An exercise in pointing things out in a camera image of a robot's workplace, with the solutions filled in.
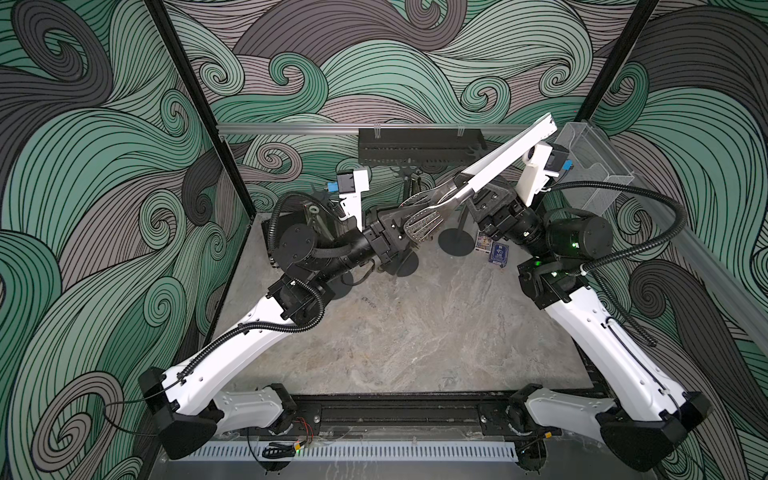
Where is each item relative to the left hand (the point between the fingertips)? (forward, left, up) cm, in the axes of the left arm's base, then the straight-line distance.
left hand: (427, 205), depth 43 cm
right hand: (+1, -3, +3) cm, 5 cm away
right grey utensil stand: (+39, -23, -56) cm, 72 cm away
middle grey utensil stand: (+28, -3, -56) cm, 62 cm away
